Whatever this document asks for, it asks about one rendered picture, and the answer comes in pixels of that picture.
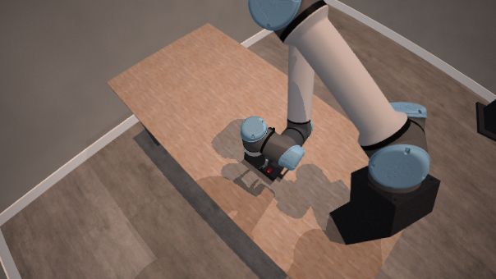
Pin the black power strip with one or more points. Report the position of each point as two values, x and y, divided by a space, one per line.
272 170

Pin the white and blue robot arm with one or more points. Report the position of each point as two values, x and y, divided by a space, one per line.
398 154

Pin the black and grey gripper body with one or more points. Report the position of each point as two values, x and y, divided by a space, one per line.
256 159

